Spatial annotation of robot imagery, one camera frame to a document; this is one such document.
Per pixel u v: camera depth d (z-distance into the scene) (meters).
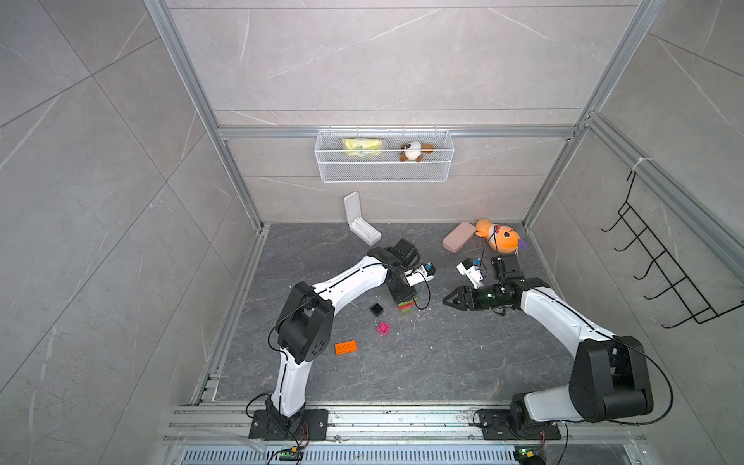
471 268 0.79
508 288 0.64
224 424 0.75
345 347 0.86
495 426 0.73
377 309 0.95
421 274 0.78
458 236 1.15
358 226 1.15
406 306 0.92
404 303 0.87
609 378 0.42
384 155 0.86
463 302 0.75
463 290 0.75
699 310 0.58
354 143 0.84
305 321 0.53
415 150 0.86
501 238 1.04
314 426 0.73
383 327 0.90
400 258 0.71
